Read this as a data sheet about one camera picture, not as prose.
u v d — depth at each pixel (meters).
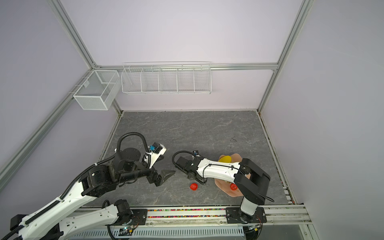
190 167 0.61
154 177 0.54
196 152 0.79
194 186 0.81
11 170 0.51
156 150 0.52
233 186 0.79
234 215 0.74
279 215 0.76
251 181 0.45
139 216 0.74
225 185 0.81
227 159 0.86
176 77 0.99
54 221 0.41
